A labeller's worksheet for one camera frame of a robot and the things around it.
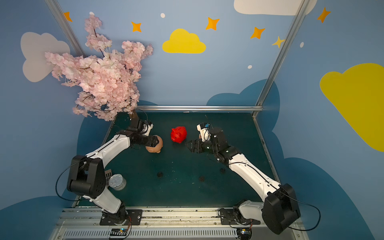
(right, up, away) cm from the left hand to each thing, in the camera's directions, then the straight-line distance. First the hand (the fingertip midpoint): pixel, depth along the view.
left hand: (152, 138), depth 93 cm
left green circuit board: (-11, -45, -20) cm, 51 cm away
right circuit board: (+52, -46, -20) cm, 72 cm away
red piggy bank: (+16, +2, +5) cm, 17 cm away
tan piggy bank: (+4, -6, -2) cm, 7 cm away
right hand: (+26, 0, -14) cm, 30 cm away
